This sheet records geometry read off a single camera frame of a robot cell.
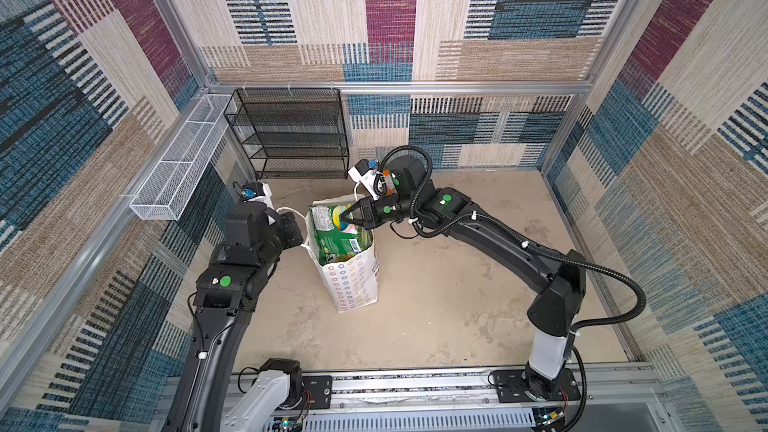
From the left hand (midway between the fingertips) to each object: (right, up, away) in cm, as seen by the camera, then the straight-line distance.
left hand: (291, 211), depth 68 cm
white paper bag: (+13, -17, +6) cm, 23 cm away
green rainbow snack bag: (+9, -6, +3) cm, 12 cm away
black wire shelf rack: (-14, +27, +43) cm, 53 cm away
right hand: (+12, -2, +1) cm, 12 cm away
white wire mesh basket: (-30, +4, +2) cm, 31 cm away
